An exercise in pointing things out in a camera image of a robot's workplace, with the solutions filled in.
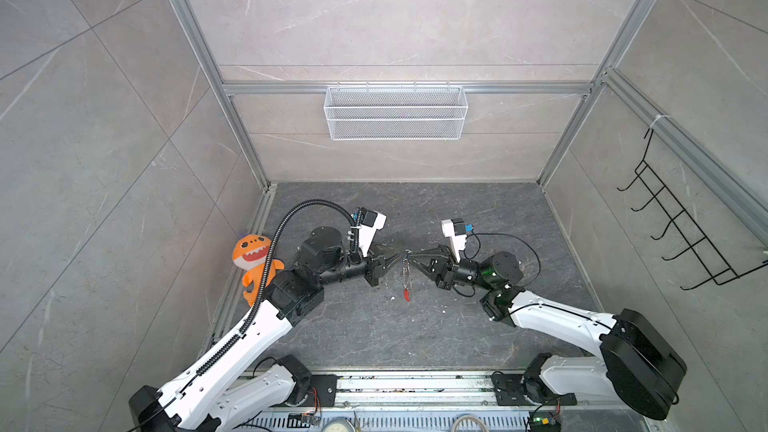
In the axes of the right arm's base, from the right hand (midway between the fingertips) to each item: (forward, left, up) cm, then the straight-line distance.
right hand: (409, 260), depth 64 cm
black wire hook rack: (+1, -62, +3) cm, 62 cm away
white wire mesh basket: (+57, +1, +1) cm, 57 cm away
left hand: (+1, +1, +3) cm, 3 cm away
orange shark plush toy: (+16, +47, -20) cm, 54 cm away
